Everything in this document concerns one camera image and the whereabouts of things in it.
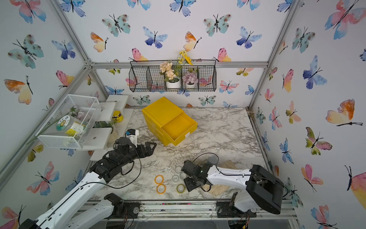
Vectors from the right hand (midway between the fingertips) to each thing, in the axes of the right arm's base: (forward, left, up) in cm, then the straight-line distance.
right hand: (191, 182), depth 82 cm
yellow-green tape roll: (-3, +6, -1) cm, 7 cm away
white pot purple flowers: (+50, +3, +34) cm, 60 cm away
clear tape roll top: (+8, +9, -2) cm, 12 cm away
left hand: (+13, +22, +19) cm, 31 cm away
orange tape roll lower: (-6, +17, -1) cm, 18 cm away
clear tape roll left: (+2, +10, -1) cm, 10 cm away
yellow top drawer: (+25, +11, +15) cm, 31 cm away
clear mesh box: (+29, +63, +27) cm, 75 cm away
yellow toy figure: (+41, +56, +7) cm, 70 cm away
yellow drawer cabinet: (+32, +22, +21) cm, 44 cm away
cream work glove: (-3, -15, -1) cm, 15 cm away
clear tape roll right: (+4, +5, -1) cm, 6 cm away
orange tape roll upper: (+1, +17, -1) cm, 17 cm away
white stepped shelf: (+31, +55, +11) cm, 64 cm away
